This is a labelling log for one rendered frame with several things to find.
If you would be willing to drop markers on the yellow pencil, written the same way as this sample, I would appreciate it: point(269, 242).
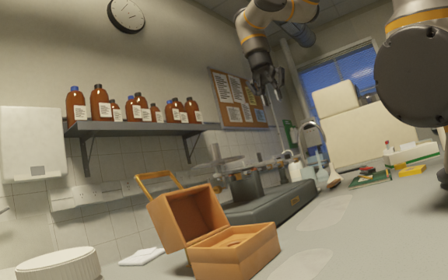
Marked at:
point(365, 177)

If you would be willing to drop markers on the small amber bottle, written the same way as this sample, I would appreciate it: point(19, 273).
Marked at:
point(115, 113)
point(156, 114)

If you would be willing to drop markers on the white brush brown tip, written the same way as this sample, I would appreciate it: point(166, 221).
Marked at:
point(333, 179)

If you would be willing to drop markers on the steel balance pan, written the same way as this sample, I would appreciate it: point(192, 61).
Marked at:
point(218, 161)

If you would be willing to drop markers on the amber bottle black cap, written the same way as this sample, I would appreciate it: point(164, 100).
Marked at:
point(99, 103)
point(192, 110)
point(176, 110)
point(143, 105)

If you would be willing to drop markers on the white ribbed jar lid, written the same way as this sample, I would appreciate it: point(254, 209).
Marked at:
point(58, 264)

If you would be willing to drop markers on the red and black stamp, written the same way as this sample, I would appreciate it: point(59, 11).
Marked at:
point(367, 170)

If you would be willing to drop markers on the window with blue blind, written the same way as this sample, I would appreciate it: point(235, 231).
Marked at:
point(325, 74)

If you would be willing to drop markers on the white paper towel dispenser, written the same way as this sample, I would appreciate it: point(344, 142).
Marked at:
point(29, 144)

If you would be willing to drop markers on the green notebook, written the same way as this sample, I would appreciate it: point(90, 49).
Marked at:
point(375, 180)

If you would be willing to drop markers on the small bottle red cap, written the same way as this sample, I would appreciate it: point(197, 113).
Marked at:
point(387, 147)

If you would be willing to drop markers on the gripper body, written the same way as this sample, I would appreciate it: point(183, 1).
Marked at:
point(260, 63)

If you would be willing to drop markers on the grey wall shelf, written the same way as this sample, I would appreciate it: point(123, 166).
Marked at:
point(138, 128)

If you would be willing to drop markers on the brass balance knob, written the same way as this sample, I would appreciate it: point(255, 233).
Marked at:
point(218, 190)

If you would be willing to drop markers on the grey tap curved spout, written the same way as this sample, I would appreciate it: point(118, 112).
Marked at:
point(310, 136)

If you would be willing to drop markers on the pale blue beaker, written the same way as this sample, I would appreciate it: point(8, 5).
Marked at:
point(309, 174)

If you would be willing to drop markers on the amber bottle blue cap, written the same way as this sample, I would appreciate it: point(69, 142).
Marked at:
point(75, 107)
point(168, 113)
point(130, 110)

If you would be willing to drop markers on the white folded cloth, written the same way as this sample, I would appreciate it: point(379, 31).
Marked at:
point(140, 256)

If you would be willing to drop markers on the green wall sign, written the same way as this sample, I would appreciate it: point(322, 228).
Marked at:
point(288, 134)

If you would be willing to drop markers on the grey ribbed vent duct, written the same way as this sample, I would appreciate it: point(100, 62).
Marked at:
point(299, 34)

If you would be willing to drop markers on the orange wooden case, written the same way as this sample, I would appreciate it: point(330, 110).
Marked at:
point(235, 253)

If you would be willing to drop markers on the white tray green stripe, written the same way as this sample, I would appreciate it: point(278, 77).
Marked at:
point(414, 152)

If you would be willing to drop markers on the cream cabinet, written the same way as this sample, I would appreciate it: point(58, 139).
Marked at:
point(360, 132)

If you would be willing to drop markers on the grey triple-beam balance body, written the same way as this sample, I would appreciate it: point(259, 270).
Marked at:
point(270, 202)

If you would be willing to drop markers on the white plastic jug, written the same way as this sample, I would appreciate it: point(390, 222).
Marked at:
point(295, 171)

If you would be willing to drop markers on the yellow flat box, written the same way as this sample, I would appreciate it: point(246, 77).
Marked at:
point(412, 170)

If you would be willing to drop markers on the black rimmed wall clock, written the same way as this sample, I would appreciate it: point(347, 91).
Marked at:
point(126, 15)

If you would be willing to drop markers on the clear glass flask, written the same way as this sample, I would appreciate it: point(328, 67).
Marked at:
point(322, 175)

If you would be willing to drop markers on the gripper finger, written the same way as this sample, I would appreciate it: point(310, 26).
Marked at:
point(278, 83)
point(260, 86)

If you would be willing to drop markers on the cork notice board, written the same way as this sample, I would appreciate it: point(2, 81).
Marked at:
point(235, 101)

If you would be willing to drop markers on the brass balance rider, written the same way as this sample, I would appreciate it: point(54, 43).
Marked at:
point(269, 166)
point(238, 176)

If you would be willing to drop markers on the orange wooden case lid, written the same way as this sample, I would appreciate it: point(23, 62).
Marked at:
point(185, 218)

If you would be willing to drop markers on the white wall socket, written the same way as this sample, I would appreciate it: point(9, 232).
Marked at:
point(130, 187)
point(87, 194)

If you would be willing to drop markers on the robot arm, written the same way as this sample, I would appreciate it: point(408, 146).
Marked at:
point(422, 74)

